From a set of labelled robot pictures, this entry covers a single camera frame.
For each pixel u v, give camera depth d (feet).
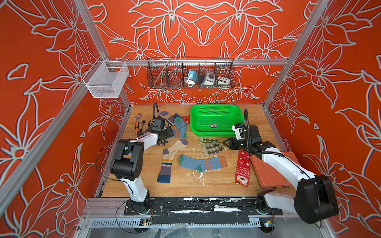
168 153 3.02
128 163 1.58
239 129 2.36
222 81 3.08
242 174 2.73
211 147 3.08
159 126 2.50
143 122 3.56
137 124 3.50
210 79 2.98
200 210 2.39
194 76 2.79
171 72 3.30
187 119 3.60
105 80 3.03
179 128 3.40
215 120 3.61
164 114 3.71
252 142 2.15
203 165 2.82
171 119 3.54
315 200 1.30
